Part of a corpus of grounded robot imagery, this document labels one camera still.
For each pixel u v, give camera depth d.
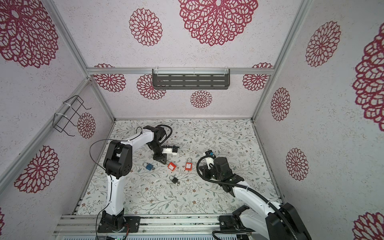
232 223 0.65
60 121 0.72
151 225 0.75
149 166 0.94
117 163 0.57
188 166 0.93
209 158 0.75
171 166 0.91
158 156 0.85
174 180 0.89
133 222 0.75
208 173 0.74
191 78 0.95
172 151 0.86
